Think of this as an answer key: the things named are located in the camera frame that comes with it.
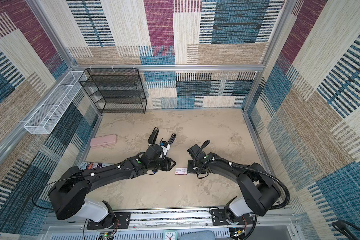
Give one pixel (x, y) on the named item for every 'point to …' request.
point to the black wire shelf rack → (115, 90)
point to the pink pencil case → (102, 140)
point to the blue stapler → (170, 141)
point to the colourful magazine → (90, 165)
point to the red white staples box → (181, 171)
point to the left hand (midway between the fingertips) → (174, 161)
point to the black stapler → (153, 137)
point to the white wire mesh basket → (44, 120)
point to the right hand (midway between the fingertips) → (192, 171)
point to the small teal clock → (170, 235)
